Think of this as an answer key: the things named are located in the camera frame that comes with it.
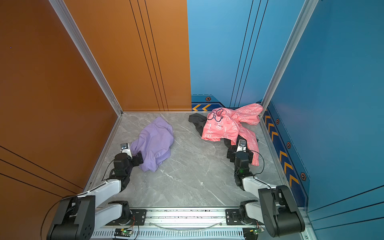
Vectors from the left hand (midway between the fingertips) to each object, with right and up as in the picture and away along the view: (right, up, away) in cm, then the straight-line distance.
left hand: (132, 151), depth 90 cm
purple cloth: (+11, +4, +11) cm, 16 cm away
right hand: (+64, +2, 0) cm, 64 cm away
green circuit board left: (+3, -36, -19) cm, 40 cm away
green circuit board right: (+67, -35, -20) cm, 78 cm away
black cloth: (+41, +19, +17) cm, 48 cm away
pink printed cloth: (+57, +17, +7) cm, 59 cm away
